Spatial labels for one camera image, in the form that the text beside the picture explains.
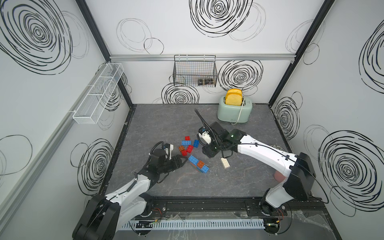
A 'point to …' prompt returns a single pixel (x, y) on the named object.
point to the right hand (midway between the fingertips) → (207, 148)
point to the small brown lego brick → (200, 164)
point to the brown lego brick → (181, 148)
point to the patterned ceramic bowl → (278, 146)
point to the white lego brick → (225, 162)
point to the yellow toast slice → (234, 97)
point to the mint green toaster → (231, 113)
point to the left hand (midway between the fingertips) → (185, 160)
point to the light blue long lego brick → (186, 142)
